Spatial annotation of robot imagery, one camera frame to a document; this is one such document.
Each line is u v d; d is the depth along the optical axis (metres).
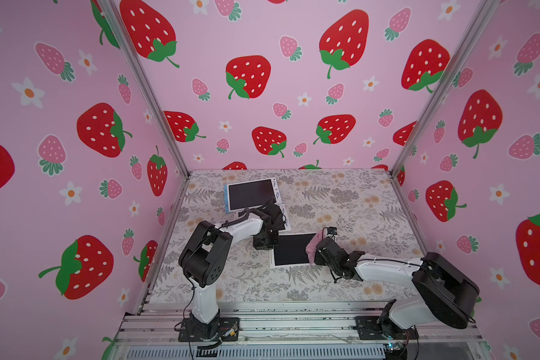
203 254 0.50
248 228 0.62
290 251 0.93
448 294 0.44
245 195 1.13
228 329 0.72
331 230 0.82
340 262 0.69
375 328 0.73
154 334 0.73
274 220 0.80
